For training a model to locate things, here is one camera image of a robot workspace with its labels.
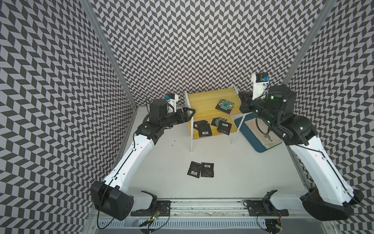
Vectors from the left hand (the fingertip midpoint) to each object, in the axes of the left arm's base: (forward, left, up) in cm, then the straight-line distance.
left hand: (191, 113), depth 71 cm
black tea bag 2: (-16, -9, -33) cm, 38 cm away
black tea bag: (-15, -2, -33) cm, 37 cm away
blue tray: (+4, -43, -34) cm, 55 cm away
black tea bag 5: (+4, -20, -17) cm, 26 cm away
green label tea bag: (+5, -17, 0) cm, 18 cm away
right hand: (-2, -21, +13) cm, 24 cm away
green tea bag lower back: (+8, -15, -16) cm, 23 cm away
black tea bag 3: (+5, -5, -16) cm, 18 cm away
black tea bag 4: (+2, -7, -16) cm, 18 cm away
